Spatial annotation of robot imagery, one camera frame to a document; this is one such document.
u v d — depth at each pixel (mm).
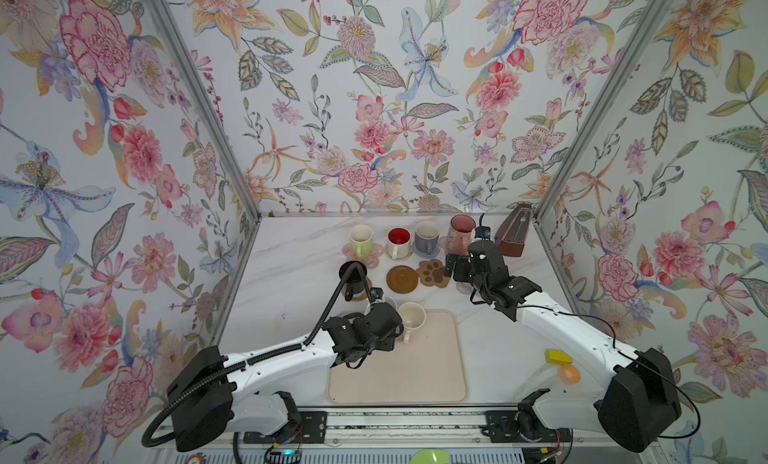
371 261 1069
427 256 1047
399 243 1047
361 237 1069
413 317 918
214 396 406
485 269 619
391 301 858
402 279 1015
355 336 585
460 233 1021
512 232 1030
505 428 736
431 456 732
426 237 1045
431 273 1034
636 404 400
